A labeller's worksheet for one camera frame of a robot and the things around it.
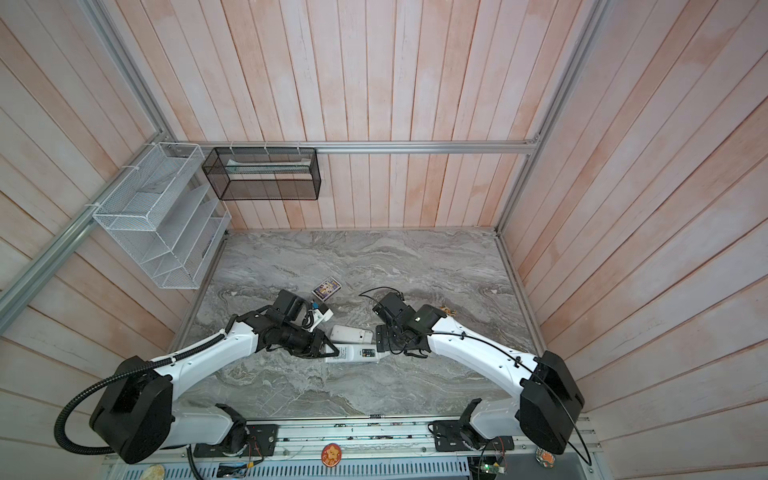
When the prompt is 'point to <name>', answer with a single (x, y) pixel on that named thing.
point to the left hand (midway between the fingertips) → (332, 360)
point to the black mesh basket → (264, 173)
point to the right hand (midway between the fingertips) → (391, 339)
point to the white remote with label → (356, 353)
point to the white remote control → (351, 334)
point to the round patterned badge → (545, 458)
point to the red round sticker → (331, 455)
